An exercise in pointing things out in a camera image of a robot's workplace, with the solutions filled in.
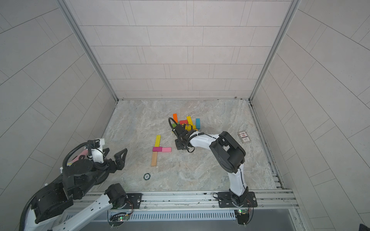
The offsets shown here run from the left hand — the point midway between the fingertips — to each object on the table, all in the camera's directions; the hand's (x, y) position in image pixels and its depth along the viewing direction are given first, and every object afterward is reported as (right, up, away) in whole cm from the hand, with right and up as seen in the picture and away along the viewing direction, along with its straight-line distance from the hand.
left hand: (123, 149), depth 63 cm
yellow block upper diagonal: (+28, +11, +42) cm, 52 cm away
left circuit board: (-5, -35, +5) cm, 36 cm away
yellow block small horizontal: (+29, +7, +18) cm, 35 cm away
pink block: (+15, -7, +26) cm, 31 cm away
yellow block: (+8, -2, +29) cm, 30 cm away
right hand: (+23, -5, +31) cm, 39 cm away
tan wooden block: (+8, -12, +22) cm, 26 cm away
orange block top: (+18, +13, +43) cm, 48 cm away
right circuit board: (+55, -34, +5) cm, 65 cm away
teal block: (+35, +8, +39) cm, 53 cm away
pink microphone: (-22, -4, +7) cm, 23 cm away
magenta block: (+9, -7, +26) cm, 28 cm away
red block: (+24, +9, +41) cm, 49 cm away
